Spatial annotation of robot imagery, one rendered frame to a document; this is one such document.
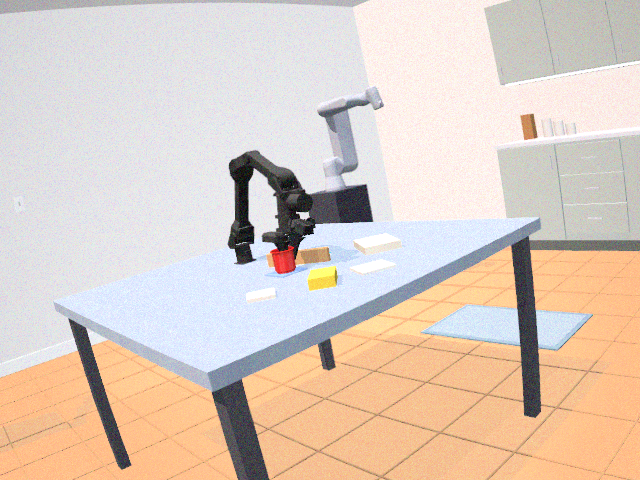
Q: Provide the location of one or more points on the red plastic cup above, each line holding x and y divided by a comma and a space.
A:
284, 261

